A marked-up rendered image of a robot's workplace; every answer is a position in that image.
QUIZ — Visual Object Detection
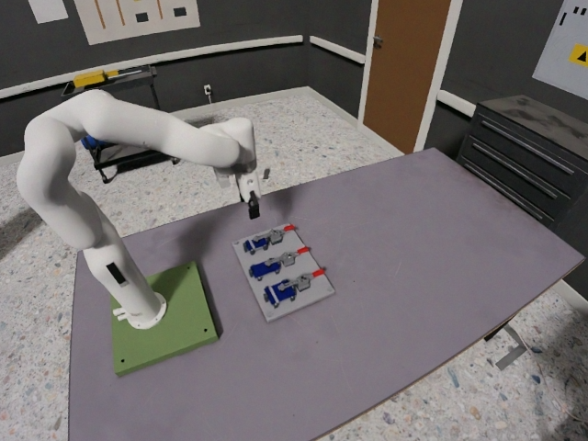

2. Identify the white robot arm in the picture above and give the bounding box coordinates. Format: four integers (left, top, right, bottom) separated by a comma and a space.
17, 89, 257, 329

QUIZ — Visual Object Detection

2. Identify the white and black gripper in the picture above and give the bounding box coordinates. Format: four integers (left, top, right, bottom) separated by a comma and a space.
235, 168, 261, 220

